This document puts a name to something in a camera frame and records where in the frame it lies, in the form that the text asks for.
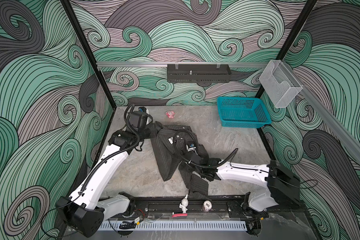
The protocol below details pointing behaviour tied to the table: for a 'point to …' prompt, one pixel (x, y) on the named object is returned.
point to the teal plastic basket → (242, 112)
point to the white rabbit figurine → (184, 204)
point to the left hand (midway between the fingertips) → (153, 126)
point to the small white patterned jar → (207, 206)
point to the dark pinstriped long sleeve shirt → (174, 145)
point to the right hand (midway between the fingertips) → (186, 161)
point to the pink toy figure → (170, 114)
